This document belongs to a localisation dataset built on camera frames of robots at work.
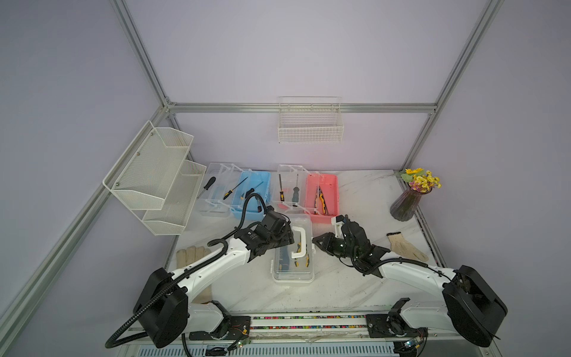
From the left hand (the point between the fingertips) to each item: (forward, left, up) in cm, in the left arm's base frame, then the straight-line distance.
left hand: (286, 238), depth 83 cm
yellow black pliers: (-4, -5, -2) cm, 6 cm away
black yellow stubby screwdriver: (+31, +20, -10) cm, 38 cm away
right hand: (-1, -11, -2) cm, 11 cm away
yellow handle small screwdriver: (+23, +3, 0) cm, 24 cm away
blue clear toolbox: (+35, +18, -6) cm, 40 cm away
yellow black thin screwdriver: (+26, +27, -3) cm, 37 cm away
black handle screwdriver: (+27, +37, 0) cm, 46 cm away
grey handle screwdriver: (+22, -4, -1) cm, 22 cm away
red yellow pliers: (+30, -16, -10) cm, 36 cm away
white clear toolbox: (-8, -3, -3) cm, 9 cm away
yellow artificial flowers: (+18, -52, +14) cm, 56 cm away
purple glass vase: (+17, -52, -3) cm, 55 cm away
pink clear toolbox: (+32, -10, -4) cm, 34 cm away
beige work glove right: (+3, -48, -11) cm, 49 cm away
